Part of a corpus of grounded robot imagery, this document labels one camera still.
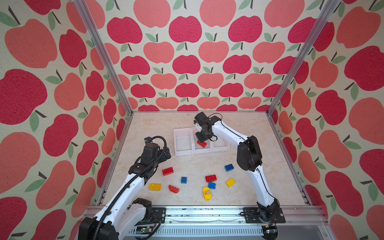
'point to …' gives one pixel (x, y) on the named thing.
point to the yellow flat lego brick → (155, 187)
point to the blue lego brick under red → (212, 185)
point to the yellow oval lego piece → (206, 196)
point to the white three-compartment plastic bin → (185, 142)
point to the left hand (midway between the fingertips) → (165, 152)
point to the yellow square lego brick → (230, 182)
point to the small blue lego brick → (184, 180)
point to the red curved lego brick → (173, 189)
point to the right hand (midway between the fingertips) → (204, 137)
